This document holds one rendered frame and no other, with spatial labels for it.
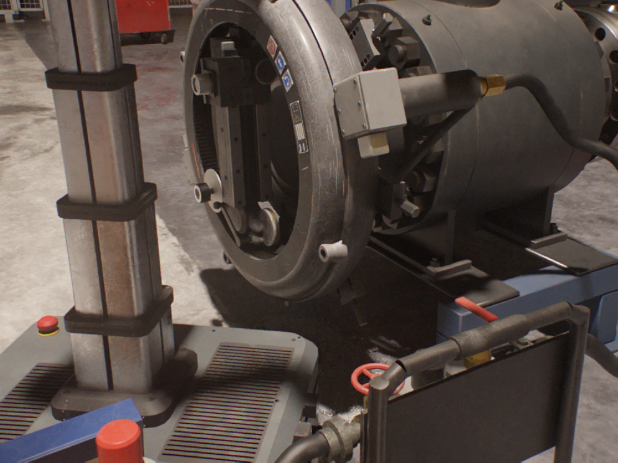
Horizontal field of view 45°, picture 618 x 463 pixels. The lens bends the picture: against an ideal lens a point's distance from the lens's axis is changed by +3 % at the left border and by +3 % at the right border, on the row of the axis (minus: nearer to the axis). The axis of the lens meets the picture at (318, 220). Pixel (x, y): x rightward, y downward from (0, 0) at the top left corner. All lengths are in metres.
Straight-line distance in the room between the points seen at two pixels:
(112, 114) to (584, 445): 1.21
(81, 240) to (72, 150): 0.15
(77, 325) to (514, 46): 1.14
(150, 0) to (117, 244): 5.89
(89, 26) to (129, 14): 5.82
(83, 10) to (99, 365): 0.59
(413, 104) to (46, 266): 1.60
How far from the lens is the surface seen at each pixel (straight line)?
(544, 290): 1.88
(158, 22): 7.10
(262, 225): 1.77
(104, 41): 1.19
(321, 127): 1.38
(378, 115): 1.30
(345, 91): 1.33
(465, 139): 1.68
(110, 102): 1.19
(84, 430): 0.82
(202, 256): 2.57
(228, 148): 1.70
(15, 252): 2.78
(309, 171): 1.42
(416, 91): 1.37
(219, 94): 1.58
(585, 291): 2.00
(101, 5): 1.18
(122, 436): 0.62
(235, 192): 1.73
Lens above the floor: 1.07
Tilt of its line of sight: 22 degrees down
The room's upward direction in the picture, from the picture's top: straight up
